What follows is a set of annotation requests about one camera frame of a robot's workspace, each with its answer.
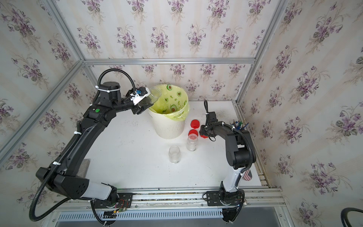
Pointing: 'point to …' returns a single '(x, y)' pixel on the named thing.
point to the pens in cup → (239, 125)
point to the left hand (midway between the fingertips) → (147, 96)
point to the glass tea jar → (174, 154)
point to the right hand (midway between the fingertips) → (207, 131)
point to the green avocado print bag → (174, 102)
